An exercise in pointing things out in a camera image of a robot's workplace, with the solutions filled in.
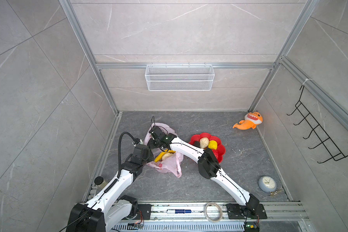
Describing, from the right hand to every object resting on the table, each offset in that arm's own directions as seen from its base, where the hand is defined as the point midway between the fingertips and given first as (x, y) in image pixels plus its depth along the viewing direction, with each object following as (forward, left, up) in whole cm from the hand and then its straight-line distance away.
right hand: (151, 143), depth 97 cm
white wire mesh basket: (+37, -20, +27) cm, 50 cm away
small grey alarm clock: (-28, -68, 0) cm, 74 cm away
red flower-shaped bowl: (-5, -47, 0) cm, 47 cm away
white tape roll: (-41, -40, -2) cm, 57 cm away
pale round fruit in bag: (-11, -11, +3) cm, 16 cm away
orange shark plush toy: (+16, -74, +4) cm, 75 cm away
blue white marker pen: (-40, -14, -2) cm, 43 cm away
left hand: (-9, -2, +7) cm, 12 cm away
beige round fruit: (-1, -36, +2) cm, 36 cm away
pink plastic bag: (-20, -16, +11) cm, 28 cm away
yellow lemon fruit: (-4, -41, +3) cm, 41 cm away
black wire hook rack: (-5, -85, +29) cm, 90 cm away
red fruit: (-9, -42, +2) cm, 43 cm away
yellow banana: (-9, -7, 0) cm, 11 cm away
